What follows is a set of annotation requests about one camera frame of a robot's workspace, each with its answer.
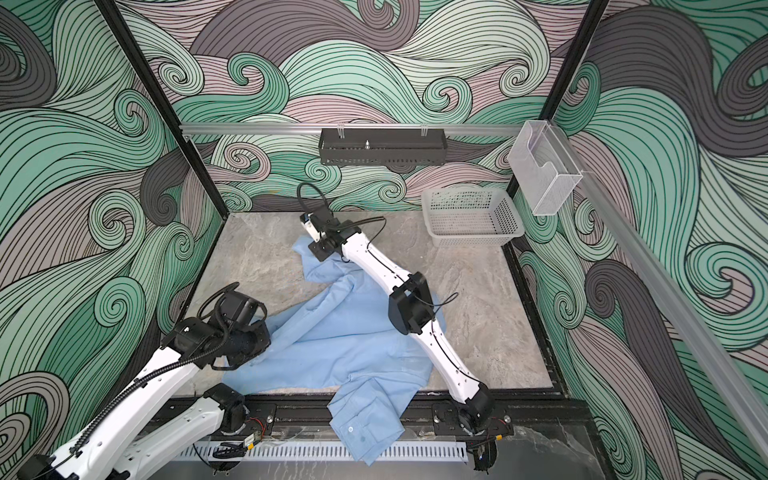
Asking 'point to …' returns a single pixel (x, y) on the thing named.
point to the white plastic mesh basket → (470, 216)
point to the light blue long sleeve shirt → (337, 336)
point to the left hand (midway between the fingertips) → (272, 340)
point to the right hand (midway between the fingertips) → (322, 242)
